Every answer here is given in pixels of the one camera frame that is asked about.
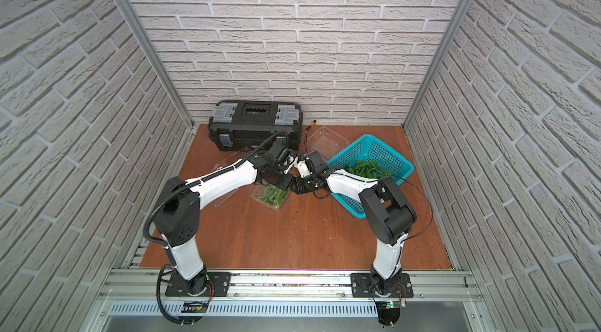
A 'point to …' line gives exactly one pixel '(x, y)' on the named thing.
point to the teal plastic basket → (369, 148)
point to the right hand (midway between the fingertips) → (296, 186)
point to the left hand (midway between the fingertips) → (293, 180)
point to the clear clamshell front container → (260, 189)
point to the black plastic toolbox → (247, 125)
